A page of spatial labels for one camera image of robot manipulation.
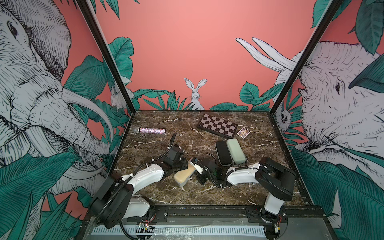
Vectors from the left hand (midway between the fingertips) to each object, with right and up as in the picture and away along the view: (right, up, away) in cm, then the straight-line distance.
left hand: (189, 161), depth 88 cm
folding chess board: (+20, +22, +21) cm, 36 cm away
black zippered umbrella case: (+22, +4, +6) cm, 23 cm away
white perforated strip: (+2, -29, -18) cm, 34 cm away
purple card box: (+39, +16, +19) cm, 46 cm away
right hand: (+3, -5, 0) cm, 6 cm away
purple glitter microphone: (-26, +18, +16) cm, 35 cm away
